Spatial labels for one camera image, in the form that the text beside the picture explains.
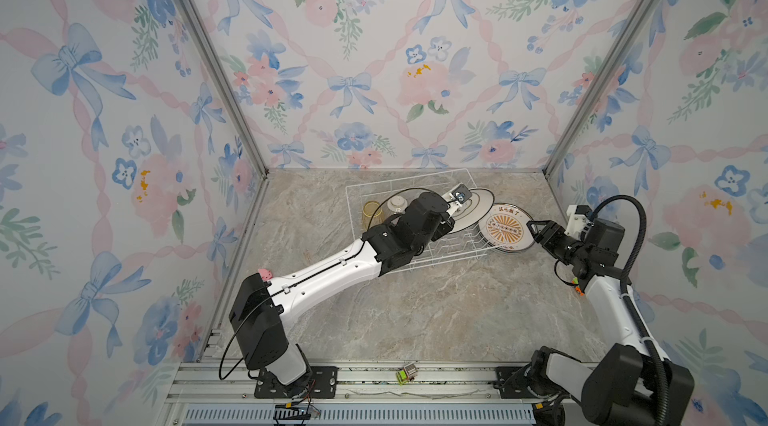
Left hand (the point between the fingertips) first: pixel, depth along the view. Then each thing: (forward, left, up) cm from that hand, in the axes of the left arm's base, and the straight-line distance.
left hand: (441, 196), depth 72 cm
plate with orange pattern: (+10, -27, -28) cm, 41 cm away
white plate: (+4, -12, -8) cm, 14 cm away
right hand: (+1, -28, -13) cm, 30 cm away
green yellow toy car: (-33, +8, -28) cm, 44 cm away
